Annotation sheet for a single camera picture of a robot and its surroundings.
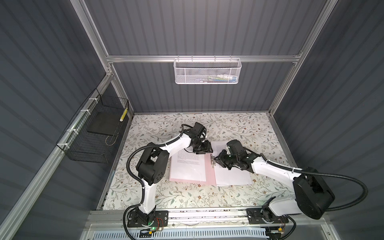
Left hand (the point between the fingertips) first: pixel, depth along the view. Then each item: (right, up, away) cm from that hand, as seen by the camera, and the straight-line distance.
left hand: (210, 151), depth 91 cm
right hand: (+2, -4, -6) cm, 7 cm away
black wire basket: (-62, +7, -25) cm, 67 cm away
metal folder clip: (+2, -8, -1) cm, 8 cm away
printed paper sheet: (-13, -8, -3) cm, 16 cm away
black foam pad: (-53, +17, -18) cm, 58 cm away
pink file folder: (0, -14, -3) cm, 14 cm away
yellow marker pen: (-49, +21, -11) cm, 54 cm away
